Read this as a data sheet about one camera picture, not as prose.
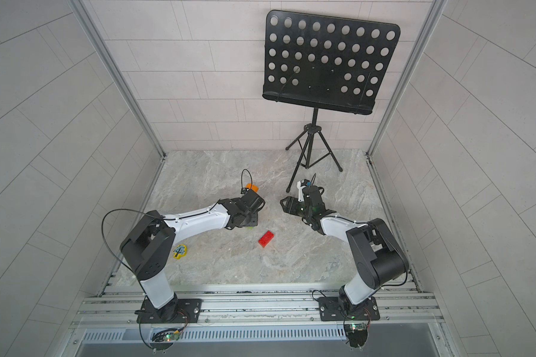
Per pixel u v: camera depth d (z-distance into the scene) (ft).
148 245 1.59
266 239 2.83
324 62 2.24
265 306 2.38
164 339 2.15
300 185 2.76
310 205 2.35
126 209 1.50
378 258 1.46
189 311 2.32
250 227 2.97
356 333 2.23
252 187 3.47
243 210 2.19
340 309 2.32
